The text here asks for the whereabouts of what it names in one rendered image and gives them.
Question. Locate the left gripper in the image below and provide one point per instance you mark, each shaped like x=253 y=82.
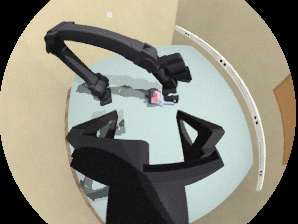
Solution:
x=166 y=90

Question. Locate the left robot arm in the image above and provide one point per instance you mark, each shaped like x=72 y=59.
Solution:
x=132 y=49

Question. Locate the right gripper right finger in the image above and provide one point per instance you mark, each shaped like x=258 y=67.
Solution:
x=208 y=134

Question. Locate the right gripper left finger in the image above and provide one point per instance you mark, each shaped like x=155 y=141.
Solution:
x=90 y=128

